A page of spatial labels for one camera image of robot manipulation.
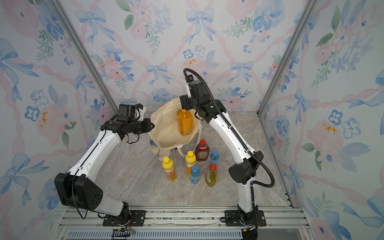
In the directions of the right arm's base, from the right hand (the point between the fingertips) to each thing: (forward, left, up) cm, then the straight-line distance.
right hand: (189, 95), depth 75 cm
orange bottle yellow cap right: (-27, -1, -19) cm, 33 cm away
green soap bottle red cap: (-32, -11, -27) cm, 43 cm away
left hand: (-8, +19, -13) cm, 25 cm away
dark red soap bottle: (-17, -7, -27) cm, 33 cm away
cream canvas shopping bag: (0, +19, -32) cm, 37 cm away
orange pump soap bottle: (+3, +4, -23) cm, 24 cm away
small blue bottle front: (-31, -3, -27) cm, 41 cm away
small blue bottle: (-21, -13, -26) cm, 36 cm away
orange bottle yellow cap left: (-30, +10, -18) cm, 36 cm away
